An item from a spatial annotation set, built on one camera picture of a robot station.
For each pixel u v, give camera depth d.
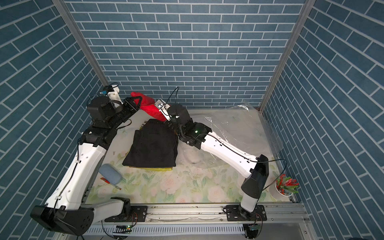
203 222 0.72
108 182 0.82
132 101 0.65
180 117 0.48
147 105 0.65
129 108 0.59
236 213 0.75
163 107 0.56
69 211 0.37
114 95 0.59
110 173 0.83
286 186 0.74
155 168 0.83
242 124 1.09
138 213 0.74
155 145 0.83
